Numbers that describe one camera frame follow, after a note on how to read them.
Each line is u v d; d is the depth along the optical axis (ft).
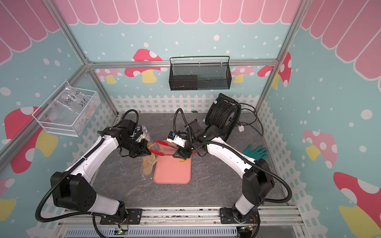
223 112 2.93
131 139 2.29
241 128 3.47
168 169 2.96
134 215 2.44
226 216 2.43
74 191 1.37
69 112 2.34
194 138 2.01
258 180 1.41
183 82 2.80
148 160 2.55
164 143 2.61
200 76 3.07
